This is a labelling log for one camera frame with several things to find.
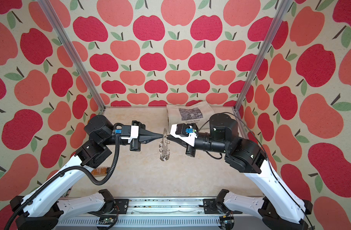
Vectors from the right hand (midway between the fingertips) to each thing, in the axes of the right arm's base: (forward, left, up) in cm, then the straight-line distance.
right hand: (175, 132), depth 51 cm
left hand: (-3, +4, +2) cm, 6 cm away
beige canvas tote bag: (+46, -11, -37) cm, 60 cm away
